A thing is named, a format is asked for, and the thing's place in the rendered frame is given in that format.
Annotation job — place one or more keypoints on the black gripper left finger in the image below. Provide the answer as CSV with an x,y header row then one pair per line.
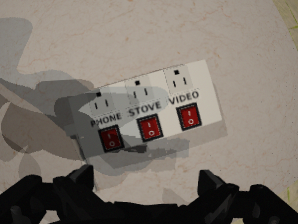
x,y
76,199

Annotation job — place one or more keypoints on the white power strip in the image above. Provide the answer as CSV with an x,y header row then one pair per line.
x,y
142,109

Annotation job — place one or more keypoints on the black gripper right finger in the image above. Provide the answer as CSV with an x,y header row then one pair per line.
x,y
258,204

